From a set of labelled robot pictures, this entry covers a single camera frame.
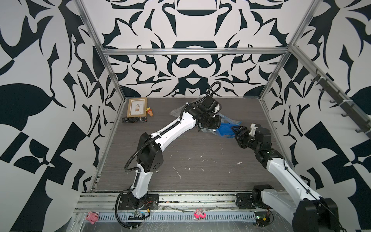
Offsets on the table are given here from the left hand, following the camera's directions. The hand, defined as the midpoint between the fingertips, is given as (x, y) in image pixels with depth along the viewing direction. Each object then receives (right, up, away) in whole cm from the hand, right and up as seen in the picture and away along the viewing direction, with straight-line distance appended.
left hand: (219, 122), depth 80 cm
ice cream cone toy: (-45, +6, +28) cm, 53 cm away
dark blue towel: (+4, -4, +2) cm, 7 cm away
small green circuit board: (-41, -42, -12) cm, 60 cm away
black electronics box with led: (+19, -46, -9) cm, 51 cm away
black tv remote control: (-55, 0, +25) cm, 60 cm away
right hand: (+8, -4, +2) cm, 9 cm away
